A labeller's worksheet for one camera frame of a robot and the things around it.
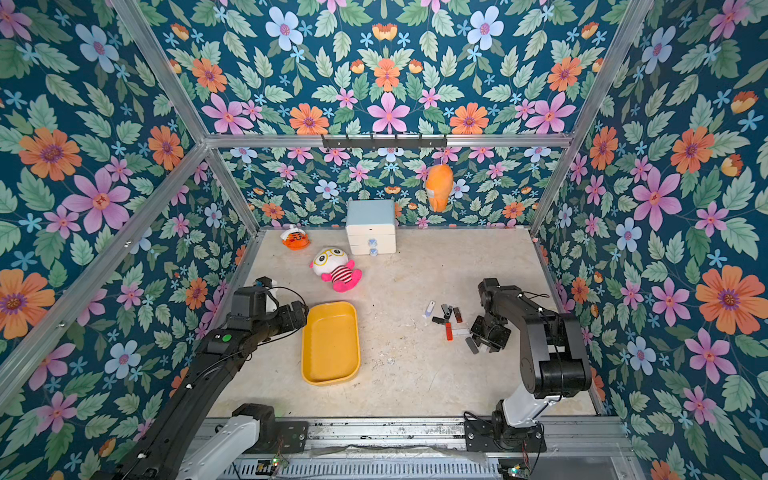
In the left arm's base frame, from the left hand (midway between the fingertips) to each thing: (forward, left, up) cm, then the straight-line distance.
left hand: (298, 309), depth 80 cm
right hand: (-7, -53, -16) cm, 56 cm away
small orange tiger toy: (+36, +10, -10) cm, 39 cm away
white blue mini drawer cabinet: (+31, -20, -1) cm, 37 cm away
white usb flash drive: (-4, -46, -15) cm, 49 cm away
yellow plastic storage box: (-5, -6, -17) cm, 18 cm away
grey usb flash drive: (-8, -49, -15) cm, 52 cm away
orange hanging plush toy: (+36, -44, +10) cm, 58 cm away
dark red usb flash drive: (+3, -46, -15) cm, 49 cm away
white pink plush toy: (+21, -6, -9) cm, 24 cm away
